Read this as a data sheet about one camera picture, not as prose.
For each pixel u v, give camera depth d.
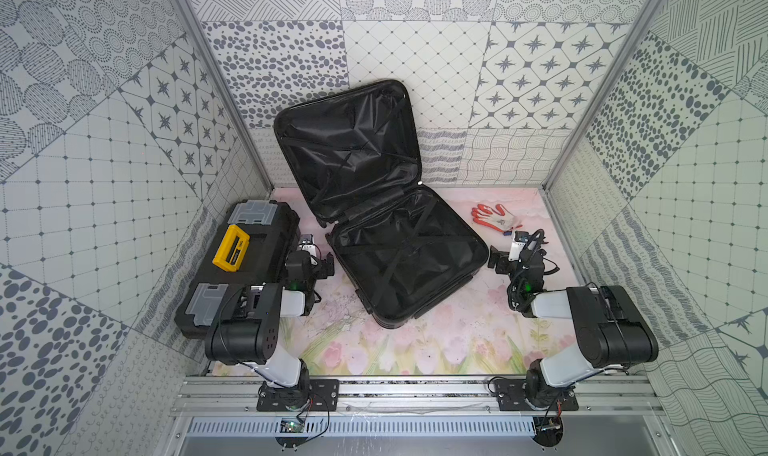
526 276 0.73
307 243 0.83
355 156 0.94
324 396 0.74
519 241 0.82
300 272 0.73
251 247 0.84
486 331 0.85
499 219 1.11
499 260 0.85
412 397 0.75
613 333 0.45
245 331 0.46
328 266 0.89
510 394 0.74
